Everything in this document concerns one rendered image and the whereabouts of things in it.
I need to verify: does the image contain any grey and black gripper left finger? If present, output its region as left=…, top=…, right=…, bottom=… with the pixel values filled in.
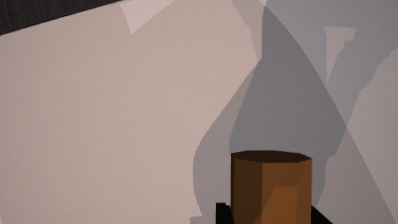
left=216, top=203, right=235, bottom=224

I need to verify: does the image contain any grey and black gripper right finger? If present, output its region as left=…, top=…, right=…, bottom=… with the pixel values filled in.
left=311, top=205, right=333, bottom=224

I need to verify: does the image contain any brown hexagonal prism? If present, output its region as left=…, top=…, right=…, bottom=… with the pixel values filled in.
left=230, top=150, right=312, bottom=224

